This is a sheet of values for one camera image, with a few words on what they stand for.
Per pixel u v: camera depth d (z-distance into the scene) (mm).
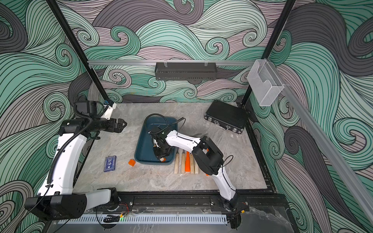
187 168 837
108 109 616
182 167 838
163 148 751
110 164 855
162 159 832
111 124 634
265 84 772
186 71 1061
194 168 833
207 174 534
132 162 875
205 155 516
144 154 887
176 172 832
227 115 1138
